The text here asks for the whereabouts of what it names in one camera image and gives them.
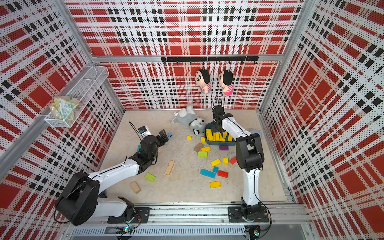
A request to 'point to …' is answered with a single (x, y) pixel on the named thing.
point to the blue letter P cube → (170, 135)
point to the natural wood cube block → (135, 187)
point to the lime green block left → (150, 177)
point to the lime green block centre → (202, 154)
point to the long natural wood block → (169, 167)
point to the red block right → (233, 160)
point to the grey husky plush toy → (188, 116)
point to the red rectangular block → (223, 173)
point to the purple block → (223, 148)
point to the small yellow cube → (188, 138)
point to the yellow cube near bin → (202, 140)
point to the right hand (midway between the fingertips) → (220, 127)
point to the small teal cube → (215, 169)
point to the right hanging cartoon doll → (226, 79)
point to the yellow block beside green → (206, 149)
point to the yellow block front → (214, 184)
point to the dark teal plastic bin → (208, 126)
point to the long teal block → (207, 173)
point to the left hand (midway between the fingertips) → (162, 133)
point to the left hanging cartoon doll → (202, 78)
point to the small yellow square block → (225, 161)
